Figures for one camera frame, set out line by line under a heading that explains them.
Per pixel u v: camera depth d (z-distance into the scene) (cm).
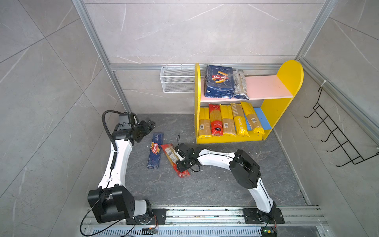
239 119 93
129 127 59
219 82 72
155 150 95
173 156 90
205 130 88
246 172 52
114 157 46
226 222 73
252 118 95
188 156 72
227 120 95
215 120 94
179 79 101
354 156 59
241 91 71
